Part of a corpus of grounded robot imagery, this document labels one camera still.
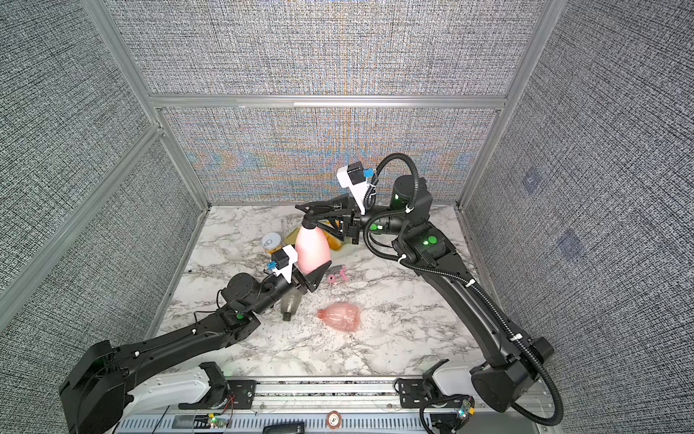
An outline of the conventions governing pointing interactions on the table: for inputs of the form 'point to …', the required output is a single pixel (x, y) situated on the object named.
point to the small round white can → (271, 242)
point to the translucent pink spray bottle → (342, 316)
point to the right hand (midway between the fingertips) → (314, 211)
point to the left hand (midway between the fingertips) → (325, 250)
